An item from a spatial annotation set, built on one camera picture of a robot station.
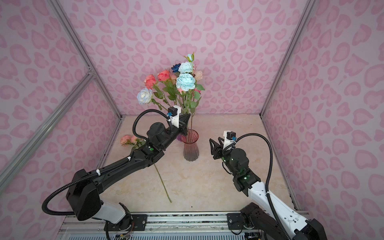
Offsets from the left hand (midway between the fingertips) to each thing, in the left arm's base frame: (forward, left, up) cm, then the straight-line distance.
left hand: (190, 111), depth 69 cm
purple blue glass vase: (-12, +5, -3) cm, 13 cm away
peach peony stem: (+8, +39, -35) cm, 53 cm away
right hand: (-7, -11, -12) cm, 18 cm away
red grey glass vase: (-3, +1, -29) cm, 29 cm away
